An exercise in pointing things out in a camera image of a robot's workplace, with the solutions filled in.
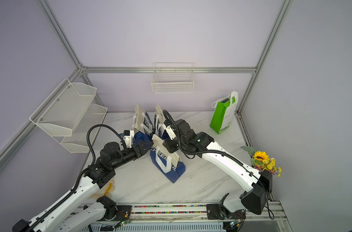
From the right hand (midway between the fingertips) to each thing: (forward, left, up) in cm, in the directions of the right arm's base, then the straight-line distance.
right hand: (169, 144), depth 73 cm
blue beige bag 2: (+20, +8, -5) cm, 22 cm away
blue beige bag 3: (-9, +1, -5) cm, 11 cm away
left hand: (-2, +9, +2) cm, 9 cm away
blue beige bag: (+13, +16, -5) cm, 21 cm away
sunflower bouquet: (-11, -43, +1) cm, 45 cm away
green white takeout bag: (+25, -34, -3) cm, 42 cm away
